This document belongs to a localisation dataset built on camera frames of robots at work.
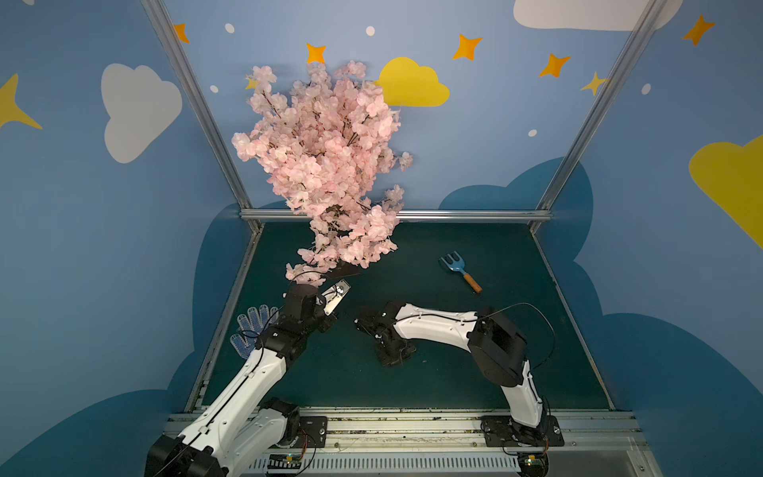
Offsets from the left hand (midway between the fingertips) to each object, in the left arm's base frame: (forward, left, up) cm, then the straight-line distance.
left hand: (328, 292), depth 82 cm
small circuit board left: (-38, +8, -19) cm, 43 cm away
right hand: (-13, -20, -16) cm, 28 cm away
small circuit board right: (-37, -54, -19) cm, 68 cm away
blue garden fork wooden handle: (+22, -43, -15) cm, 51 cm away
